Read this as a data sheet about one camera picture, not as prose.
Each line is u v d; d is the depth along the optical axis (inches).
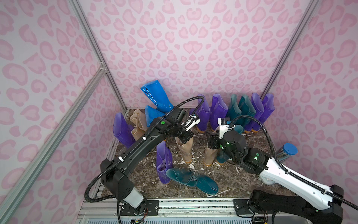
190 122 24.2
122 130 29.5
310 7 27.4
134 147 17.8
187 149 28.5
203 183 29.6
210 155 30.2
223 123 22.6
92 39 31.3
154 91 37.4
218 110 34.4
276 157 31.5
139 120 31.4
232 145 19.1
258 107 33.3
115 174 15.9
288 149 28.5
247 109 32.8
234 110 32.3
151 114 34.8
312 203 16.0
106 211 28.6
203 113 32.5
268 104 36.5
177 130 24.3
